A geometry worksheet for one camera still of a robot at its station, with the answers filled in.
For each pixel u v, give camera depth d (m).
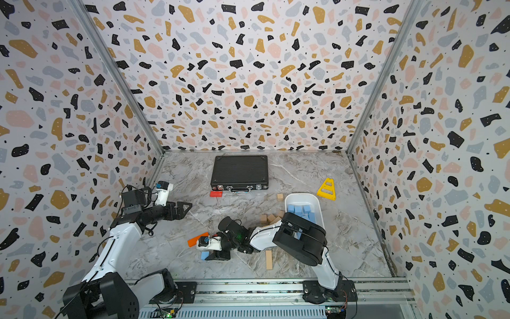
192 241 0.88
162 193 0.74
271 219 0.91
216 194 1.03
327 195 1.00
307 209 0.95
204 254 0.81
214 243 0.73
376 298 0.75
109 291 0.40
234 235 0.69
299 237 0.53
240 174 1.03
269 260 0.81
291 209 0.95
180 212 0.74
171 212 0.72
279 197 1.00
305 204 0.98
